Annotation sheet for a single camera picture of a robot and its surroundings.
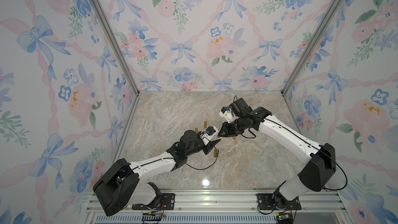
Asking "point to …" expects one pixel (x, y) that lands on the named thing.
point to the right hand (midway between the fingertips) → (221, 133)
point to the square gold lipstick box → (216, 152)
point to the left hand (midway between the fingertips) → (218, 135)
